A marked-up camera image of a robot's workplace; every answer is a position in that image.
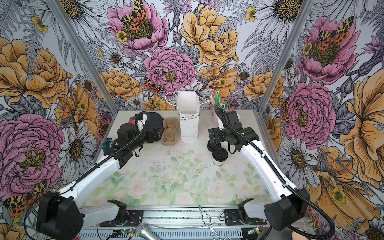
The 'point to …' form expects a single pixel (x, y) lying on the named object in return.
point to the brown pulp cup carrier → (169, 137)
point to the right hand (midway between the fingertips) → (219, 136)
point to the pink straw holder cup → (214, 118)
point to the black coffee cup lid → (220, 154)
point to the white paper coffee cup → (218, 163)
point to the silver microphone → (146, 233)
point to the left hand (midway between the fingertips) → (158, 132)
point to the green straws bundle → (217, 101)
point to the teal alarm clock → (106, 144)
